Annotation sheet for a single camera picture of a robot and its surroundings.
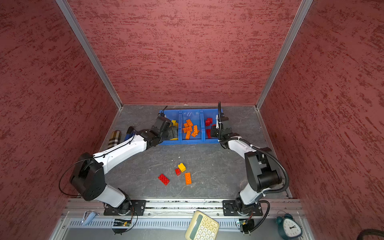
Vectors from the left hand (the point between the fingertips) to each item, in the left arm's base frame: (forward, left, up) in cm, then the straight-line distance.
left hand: (169, 133), depth 87 cm
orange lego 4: (+11, -10, -11) cm, 19 cm away
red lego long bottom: (-23, +2, -12) cm, 26 cm away
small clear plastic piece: (-42, +35, -11) cm, 56 cm away
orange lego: (+16, -10, -11) cm, 22 cm away
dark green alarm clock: (-45, -59, -9) cm, 75 cm away
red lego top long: (+18, -25, -10) cm, 32 cm away
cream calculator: (-45, -19, -11) cm, 50 cm away
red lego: (+7, -24, -9) cm, 27 cm away
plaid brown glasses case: (+2, +38, -11) cm, 40 cm away
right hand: (+6, -26, -5) cm, 27 cm away
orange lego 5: (+6, -10, -11) cm, 16 cm away
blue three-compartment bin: (+26, -17, -15) cm, 35 cm away
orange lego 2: (-22, -12, -13) cm, 28 cm away
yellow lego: (-16, -8, -11) cm, 21 cm away
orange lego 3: (+8, -16, -10) cm, 20 cm away
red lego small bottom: (-18, -6, -13) cm, 23 cm away
